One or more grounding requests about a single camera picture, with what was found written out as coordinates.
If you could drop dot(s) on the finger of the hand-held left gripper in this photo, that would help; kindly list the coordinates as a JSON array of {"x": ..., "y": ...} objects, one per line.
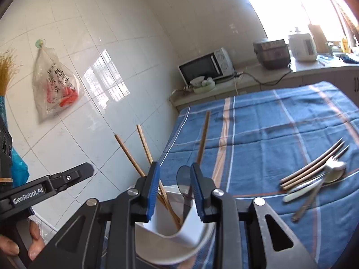
[{"x": 73, "y": 176}]

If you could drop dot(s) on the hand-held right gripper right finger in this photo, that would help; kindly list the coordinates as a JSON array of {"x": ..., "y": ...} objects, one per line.
[{"x": 196, "y": 190}]

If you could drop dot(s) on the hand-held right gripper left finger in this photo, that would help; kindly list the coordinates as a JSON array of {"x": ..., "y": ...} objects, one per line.
[{"x": 153, "y": 190}]

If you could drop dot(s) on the dark speckled metal spoon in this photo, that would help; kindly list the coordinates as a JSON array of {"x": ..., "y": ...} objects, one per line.
[{"x": 183, "y": 179}]

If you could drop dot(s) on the white utensil holder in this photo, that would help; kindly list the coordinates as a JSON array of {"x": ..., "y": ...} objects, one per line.
[{"x": 164, "y": 224}]

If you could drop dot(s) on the cream plastic spoon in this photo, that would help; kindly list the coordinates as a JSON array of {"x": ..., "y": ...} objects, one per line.
[{"x": 294, "y": 195}]

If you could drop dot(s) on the ornate metal fork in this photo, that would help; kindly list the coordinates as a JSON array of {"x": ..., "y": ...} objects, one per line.
[{"x": 307, "y": 201}]

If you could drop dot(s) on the engraved metal spoon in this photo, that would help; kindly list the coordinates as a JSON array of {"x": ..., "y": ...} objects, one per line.
[{"x": 336, "y": 166}]

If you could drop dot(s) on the person's left hand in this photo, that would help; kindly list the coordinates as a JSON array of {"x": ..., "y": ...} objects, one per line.
[{"x": 36, "y": 243}]

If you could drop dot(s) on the blue plastic bag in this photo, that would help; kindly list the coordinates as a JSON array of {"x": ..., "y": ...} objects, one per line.
[{"x": 19, "y": 171}]

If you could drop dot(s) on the blue plaid tablecloth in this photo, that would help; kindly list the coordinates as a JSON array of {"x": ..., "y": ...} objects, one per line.
[{"x": 266, "y": 134}]

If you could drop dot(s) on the clear printed plastic bag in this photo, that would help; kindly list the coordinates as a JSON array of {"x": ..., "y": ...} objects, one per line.
[{"x": 53, "y": 86}]

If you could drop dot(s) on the small patterned bowl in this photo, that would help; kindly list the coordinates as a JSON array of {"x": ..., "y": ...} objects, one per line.
[{"x": 197, "y": 81}]

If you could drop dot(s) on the yellow bristle broom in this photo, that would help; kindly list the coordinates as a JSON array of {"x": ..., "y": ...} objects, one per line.
[{"x": 7, "y": 72}]

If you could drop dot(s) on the white microwave oven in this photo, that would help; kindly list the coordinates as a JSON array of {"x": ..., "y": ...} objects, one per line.
[{"x": 202, "y": 67}]

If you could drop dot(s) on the white kitchen counter cabinet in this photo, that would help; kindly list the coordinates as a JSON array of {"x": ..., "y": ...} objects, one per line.
[{"x": 266, "y": 75}]

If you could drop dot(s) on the green suction hook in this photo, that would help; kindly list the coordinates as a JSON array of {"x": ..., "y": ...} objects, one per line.
[{"x": 40, "y": 44}]

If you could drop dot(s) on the dark rice cooker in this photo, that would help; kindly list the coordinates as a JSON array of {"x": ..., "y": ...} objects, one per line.
[{"x": 273, "y": 56}]

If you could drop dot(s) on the white pressure cooker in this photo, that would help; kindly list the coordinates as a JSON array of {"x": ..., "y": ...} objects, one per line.
[{"x": 304, "y": 47}]

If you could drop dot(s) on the blue striped cloth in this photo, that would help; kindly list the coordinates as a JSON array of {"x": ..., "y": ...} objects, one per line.
[{"x": 326, "y": 58}]

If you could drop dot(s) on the wooden cutting board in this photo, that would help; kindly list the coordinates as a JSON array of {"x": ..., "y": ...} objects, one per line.
[{"x": 318, "y": 37}]

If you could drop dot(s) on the dark blue cloth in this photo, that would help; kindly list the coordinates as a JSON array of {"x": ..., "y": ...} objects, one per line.
[{"x": 350, "y": 58}]

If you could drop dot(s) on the bright window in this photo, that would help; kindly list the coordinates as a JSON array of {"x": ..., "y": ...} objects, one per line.
[{"x": 280, "y": 5}]

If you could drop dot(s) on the yellow box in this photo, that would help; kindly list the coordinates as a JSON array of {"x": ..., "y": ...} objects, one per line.
[{"x": 344, "y": 44}]

